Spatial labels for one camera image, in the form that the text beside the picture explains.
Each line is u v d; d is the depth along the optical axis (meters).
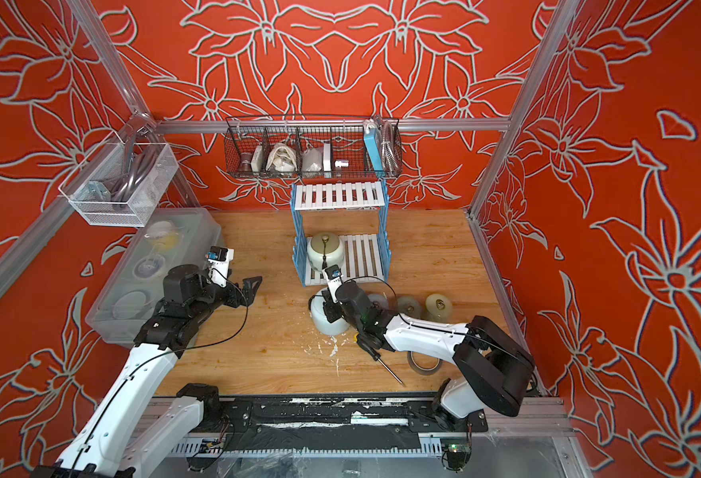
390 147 0.82
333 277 0.71
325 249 0.92
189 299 0.57
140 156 0.70
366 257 1.03
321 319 0.80
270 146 0.97
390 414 0.74
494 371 0.43
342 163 0.98
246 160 0.92
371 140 0.83
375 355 0.82
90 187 0.69
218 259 0.64
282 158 0.91
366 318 0.64
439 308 0.83
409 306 0.84
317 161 0.92
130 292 0.80
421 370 0.79
